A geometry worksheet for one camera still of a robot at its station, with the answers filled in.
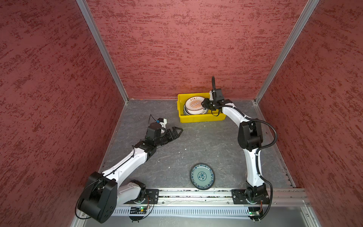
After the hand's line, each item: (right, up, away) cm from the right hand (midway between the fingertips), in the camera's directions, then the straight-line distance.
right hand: (203, 105), depth 103 cm
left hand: (-18, -19, -21) cm, 33 cm away
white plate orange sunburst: (-7, -1, +4) cm, 8 cm away
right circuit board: (+22, -56, -32) cm, 69 cm away
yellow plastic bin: (+4, -9, -1) cm, 10 cm away
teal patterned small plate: (-3, -43, -22) cm, 48 cm away
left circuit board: (-36, -56, -32) cm, 74 cm away
